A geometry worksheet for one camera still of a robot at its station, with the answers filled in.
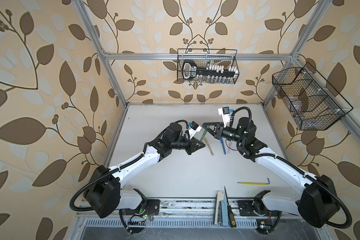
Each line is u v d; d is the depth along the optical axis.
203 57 0.90
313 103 0.73
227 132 0.65
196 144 0.69
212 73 0.83
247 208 0.72
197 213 0.74
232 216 0.70
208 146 0.98
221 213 0.70
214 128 0.67
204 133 0.71
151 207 0.74
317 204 0.40
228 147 0.68
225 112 0.65
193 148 0.69
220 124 0.66
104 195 0.41
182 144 0.66
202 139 0.72
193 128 0.67
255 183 0.81
